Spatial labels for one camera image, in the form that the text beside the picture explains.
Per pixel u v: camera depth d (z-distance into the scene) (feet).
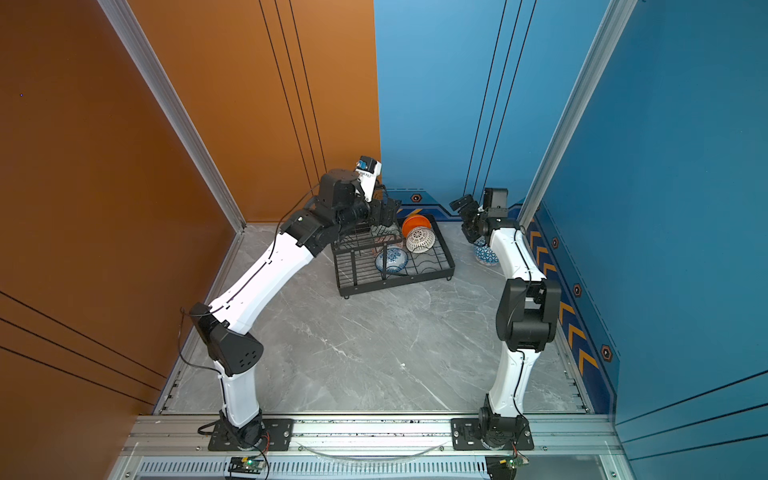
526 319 1.73
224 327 1.50
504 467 2.31
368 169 2.02
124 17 2.28
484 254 3.59
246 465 2.32
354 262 2.79
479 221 2.38
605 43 2.42
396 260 3.43
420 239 3.67
